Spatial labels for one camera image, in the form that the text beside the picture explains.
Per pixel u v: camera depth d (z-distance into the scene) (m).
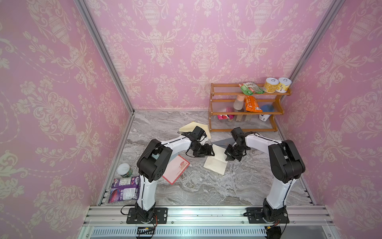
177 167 0.91
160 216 0.74
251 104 0.99
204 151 0.85
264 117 1.09
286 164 0.51
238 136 0.81
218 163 0.92
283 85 0.88
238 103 0.99
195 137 0.78
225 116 1.06
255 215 0.73
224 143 1.01
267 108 1.09
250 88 0.88
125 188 0.80
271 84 0.87
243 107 1.00
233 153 0.84
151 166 0.52
